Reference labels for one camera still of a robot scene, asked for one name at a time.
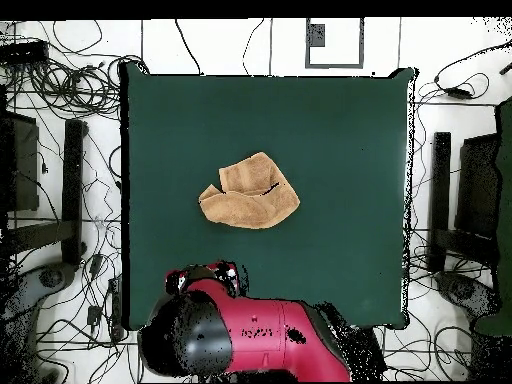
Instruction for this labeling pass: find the flat black device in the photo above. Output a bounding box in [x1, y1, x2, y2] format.
[0, 39, 50, 66]

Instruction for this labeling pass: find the tan terry towel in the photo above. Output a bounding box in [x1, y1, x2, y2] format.
[198, 151, 301, 230]

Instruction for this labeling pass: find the dark green table cloth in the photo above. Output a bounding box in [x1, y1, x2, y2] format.
[119, 61, 417, 332]

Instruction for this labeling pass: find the black power strip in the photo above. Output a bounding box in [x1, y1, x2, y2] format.
[107, 277, 126, 342]

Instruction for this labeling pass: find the black stand bar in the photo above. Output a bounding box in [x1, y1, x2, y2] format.
[426, 131, 453, 274]
[60, 118, 88, 266]

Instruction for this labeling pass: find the grey chair base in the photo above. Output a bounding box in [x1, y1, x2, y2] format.
[0, 262, 78, 384]
[434, 271, 501, 321]

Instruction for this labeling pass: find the black monitor panel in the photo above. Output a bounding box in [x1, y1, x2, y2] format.
[454, 133, 501, 241]
[0, 111, 40, 213]

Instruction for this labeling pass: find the black power adapter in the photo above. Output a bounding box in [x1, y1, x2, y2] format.
[442, 86, 474, 101]

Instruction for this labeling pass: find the hanging dark green cloth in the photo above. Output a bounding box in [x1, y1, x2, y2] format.
[474, 95, 512, 338]

